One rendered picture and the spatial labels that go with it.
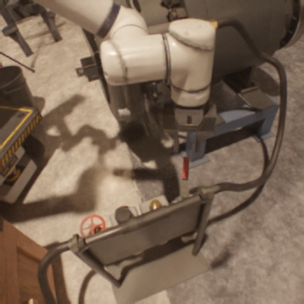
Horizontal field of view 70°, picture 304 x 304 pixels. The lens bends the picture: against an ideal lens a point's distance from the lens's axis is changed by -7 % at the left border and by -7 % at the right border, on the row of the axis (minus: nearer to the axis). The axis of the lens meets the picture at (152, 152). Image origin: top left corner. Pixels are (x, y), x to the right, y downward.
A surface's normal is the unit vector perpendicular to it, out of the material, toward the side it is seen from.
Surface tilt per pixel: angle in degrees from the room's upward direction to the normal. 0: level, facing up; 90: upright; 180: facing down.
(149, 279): 0
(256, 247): 0
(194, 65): 90
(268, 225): 0
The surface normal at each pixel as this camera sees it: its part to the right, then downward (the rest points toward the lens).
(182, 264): -0.07, -0.64
